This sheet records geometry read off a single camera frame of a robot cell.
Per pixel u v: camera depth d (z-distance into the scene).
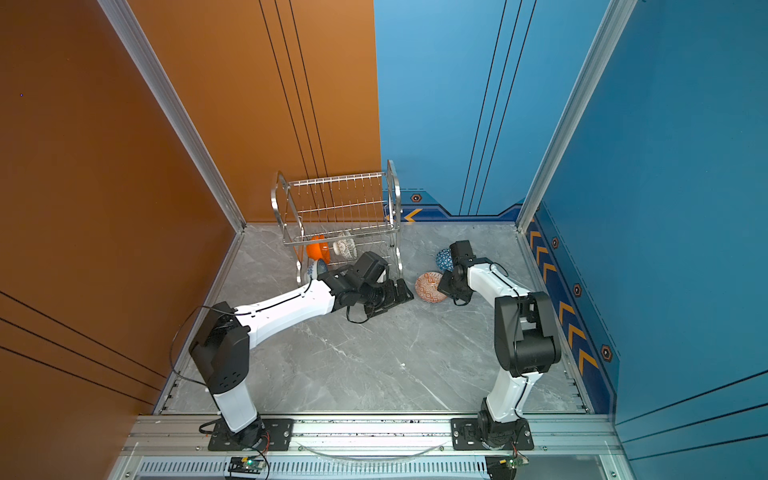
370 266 0.66
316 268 0.89
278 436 0.74
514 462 0.70
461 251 0.77
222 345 0.47
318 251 0.97
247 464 0.71
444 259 1.06
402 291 0.76
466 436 0.72
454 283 0.74
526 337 0.48
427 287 0.99
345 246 0.97
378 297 0.72
